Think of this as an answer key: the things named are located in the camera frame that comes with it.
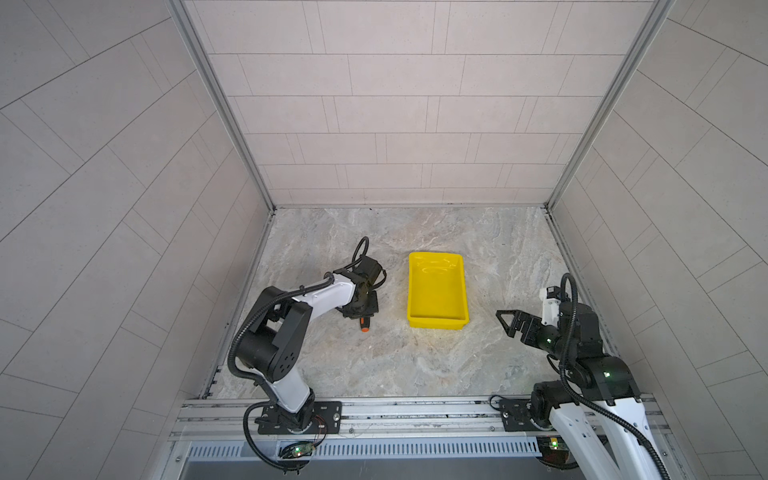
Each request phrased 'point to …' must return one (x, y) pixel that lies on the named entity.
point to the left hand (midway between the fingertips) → (376, 307)
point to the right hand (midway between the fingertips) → (512, 319)
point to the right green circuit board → (553, 448)
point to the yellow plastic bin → (437, 292)
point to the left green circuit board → (297, 450)
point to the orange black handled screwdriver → (364, 324)
